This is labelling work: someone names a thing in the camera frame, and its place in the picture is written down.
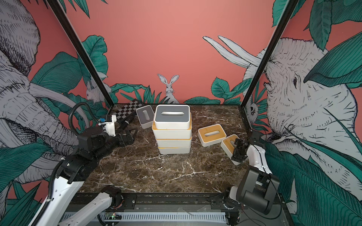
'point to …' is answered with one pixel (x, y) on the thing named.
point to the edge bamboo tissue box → (227, 146)
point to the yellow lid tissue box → (167, 150)
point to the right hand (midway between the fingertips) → (233, 143)
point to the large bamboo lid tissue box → (174, 142)
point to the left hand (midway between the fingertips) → (131, 128)
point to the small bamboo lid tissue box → (211, 134)
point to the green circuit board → (112, 215)
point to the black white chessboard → (126, 111)
